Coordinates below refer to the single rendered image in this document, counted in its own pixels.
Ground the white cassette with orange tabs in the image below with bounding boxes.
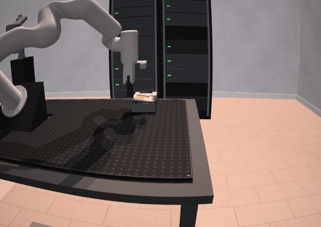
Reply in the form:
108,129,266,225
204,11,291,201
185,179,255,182
132,94,154,102

